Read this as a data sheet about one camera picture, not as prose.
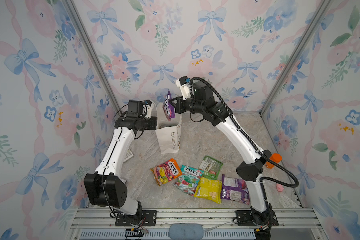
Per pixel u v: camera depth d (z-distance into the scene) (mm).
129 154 950
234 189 800
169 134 814
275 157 837
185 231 684
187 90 613
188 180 833
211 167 903
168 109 700
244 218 732
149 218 741
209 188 812
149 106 718
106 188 419
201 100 541
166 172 859
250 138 503
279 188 818
